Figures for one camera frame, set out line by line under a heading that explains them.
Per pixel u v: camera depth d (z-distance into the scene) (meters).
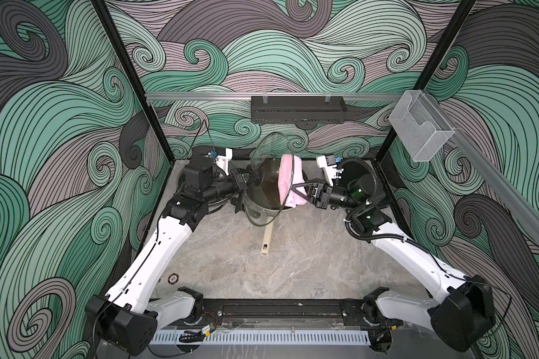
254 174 0.66
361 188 0.52
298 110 0.95
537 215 0.53
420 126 0.79
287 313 0.75
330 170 0.58
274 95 0.94
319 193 0.58
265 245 0.77
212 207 1.01
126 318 0.36
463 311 0.38
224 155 0.62
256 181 0.67
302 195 0.60
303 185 0.60
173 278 0.81
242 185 0.59
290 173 0.56
